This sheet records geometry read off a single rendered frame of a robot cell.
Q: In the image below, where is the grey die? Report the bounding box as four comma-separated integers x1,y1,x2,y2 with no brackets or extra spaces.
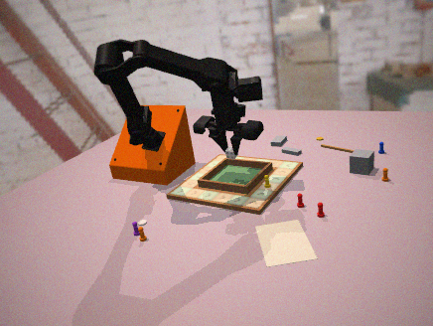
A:
225,146,238,159

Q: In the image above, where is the purple pawn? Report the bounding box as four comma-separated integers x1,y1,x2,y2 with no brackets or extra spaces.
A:
132,222,140,236

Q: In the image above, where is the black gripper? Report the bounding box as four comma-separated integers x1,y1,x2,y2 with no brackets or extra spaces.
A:
193,102,264,155

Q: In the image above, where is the orange game pawn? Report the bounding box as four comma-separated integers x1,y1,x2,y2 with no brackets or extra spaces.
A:
138,227,147,242
381,168,388,182

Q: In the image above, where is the red pawn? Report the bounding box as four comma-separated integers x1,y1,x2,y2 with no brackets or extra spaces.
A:
297,194,304,208
317,203,325,218

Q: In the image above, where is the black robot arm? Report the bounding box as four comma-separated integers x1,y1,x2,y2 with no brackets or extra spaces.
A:
94,39,263,152

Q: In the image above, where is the cream paper sheet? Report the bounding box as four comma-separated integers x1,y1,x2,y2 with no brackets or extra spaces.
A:
255,220,317,267

